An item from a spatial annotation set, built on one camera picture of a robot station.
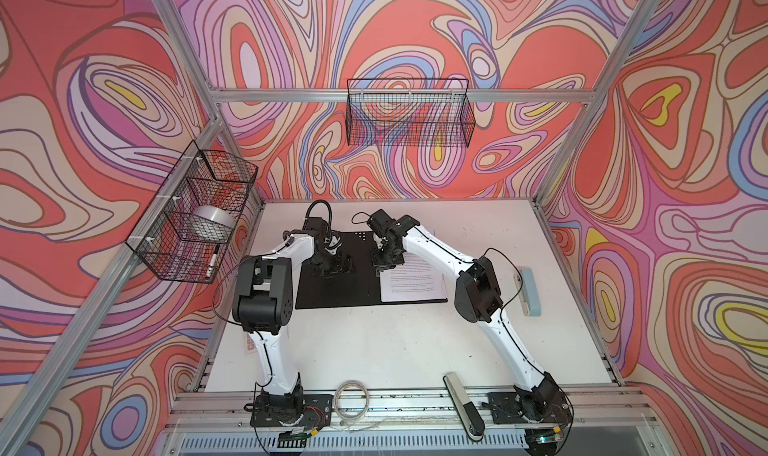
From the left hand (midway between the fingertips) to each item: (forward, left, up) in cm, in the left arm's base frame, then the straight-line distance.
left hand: (346, 269), depth 98 cm
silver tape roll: (-4, +29, +30) cm, 42 cm away
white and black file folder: (-6, -5, -3) cm, 8 cm away
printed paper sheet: (-2, -24, -3) cm, 24 cm away
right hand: (-2, -12, 0) cm, 12 cm away
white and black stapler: (-43, -33, +3) cm, 54 cm away
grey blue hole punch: (-8, -57, +2) cm, 57 cm away
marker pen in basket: (-11, +30, +23) cm, 39 cm away
